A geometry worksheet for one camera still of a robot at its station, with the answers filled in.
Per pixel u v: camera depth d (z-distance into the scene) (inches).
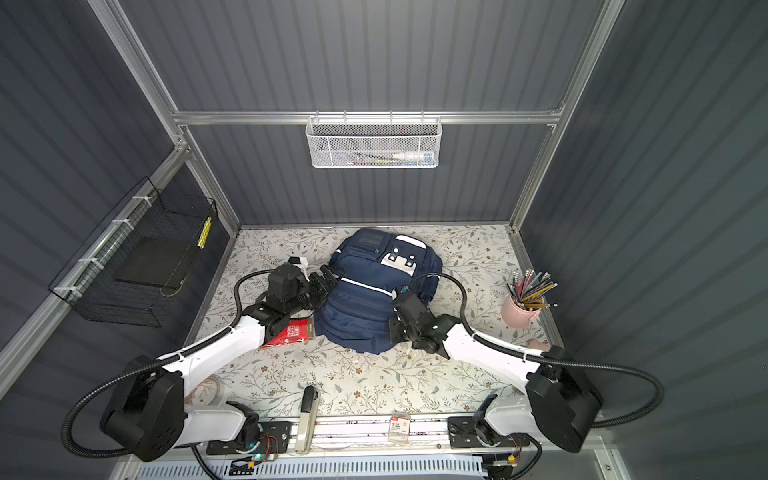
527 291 34.9
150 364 17.3
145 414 16.2
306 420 28.6
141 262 29.6
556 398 16.3
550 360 17.4
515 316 34.1
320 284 29.1
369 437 29.6
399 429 28.6
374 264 36.9
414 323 24.8
